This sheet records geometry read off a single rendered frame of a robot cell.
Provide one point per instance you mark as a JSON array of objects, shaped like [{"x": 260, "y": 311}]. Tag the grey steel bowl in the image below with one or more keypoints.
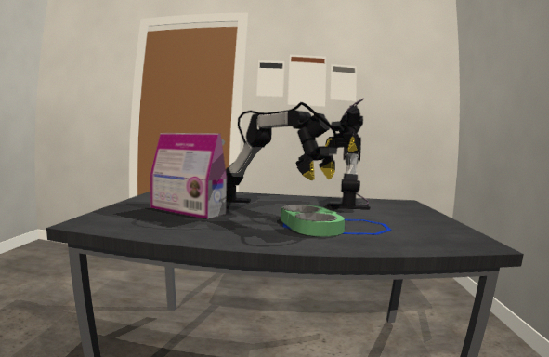
[
  {"x": 301, "y": 208},
  {"x": 316, "y": 216}
]

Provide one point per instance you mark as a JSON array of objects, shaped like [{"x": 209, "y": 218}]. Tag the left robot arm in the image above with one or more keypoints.
[{"x": 350, "y": 181}]

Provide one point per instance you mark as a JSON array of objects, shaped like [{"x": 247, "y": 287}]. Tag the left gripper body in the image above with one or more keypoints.
[{"x": 344, "y": 139}]

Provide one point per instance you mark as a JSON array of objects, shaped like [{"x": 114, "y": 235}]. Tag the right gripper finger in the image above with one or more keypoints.
[
  {"x": 328, "y": 170},
  {"x": 310, "y": 174}
]

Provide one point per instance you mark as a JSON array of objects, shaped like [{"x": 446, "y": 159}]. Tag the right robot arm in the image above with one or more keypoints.
[{"x": 256, "y": 139}]

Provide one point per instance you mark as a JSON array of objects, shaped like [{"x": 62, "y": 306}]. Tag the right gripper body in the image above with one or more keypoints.
[{"x": 303, "y": 165}]

